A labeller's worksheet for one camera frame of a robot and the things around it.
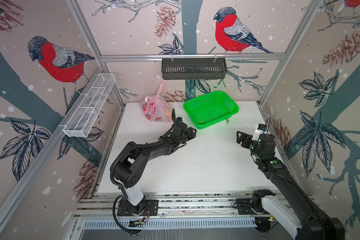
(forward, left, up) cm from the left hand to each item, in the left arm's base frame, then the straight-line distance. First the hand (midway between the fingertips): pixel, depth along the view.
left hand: (196, 131), depth 89 cm
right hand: (-6, -25, +5) cm, 26 cm away
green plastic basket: (+30, -14, -13) cm, 36 cm away
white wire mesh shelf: (-8, +59, +17) cm, 62 cm away
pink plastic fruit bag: (+20, +27, 0) cm, 34 cm away
